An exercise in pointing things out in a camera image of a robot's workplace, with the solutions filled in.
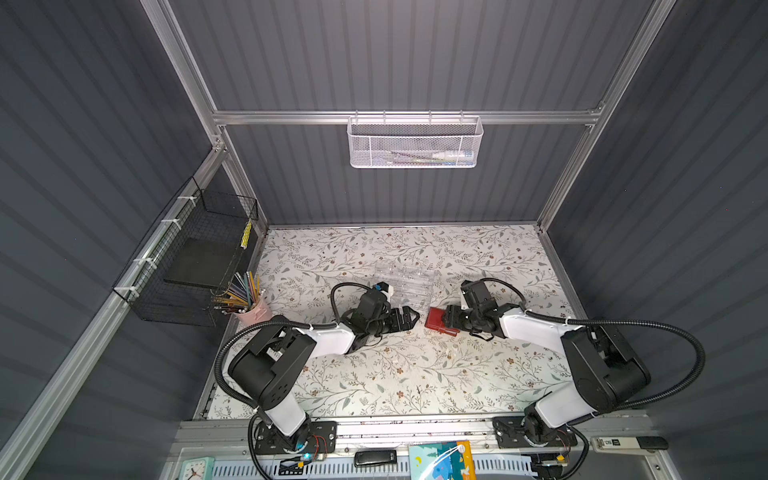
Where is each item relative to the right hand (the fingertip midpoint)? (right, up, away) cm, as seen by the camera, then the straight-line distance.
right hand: (452, 318), depth 93 cm
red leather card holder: (-5, -1, +1) cm, 5 cm away
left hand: (-12, 0, -5) cm, 13 cm away
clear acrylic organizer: (-12, +9, +9) cm, 17 cm away
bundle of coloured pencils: (-65, +8, -4) cm, 65 cm away
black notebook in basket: (-66, +18, -18) cm, 71 cm away
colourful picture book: (-7, -29, -22) cm, 37 cm away
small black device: (-23, -26, -25) cm, 43 cm away
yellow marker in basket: (-60, +25, -10) cm, 66 cm away
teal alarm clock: (-64, -29, -24) cm, 75 cm away
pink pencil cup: (-58, +3, -5) cm, 58 cm away
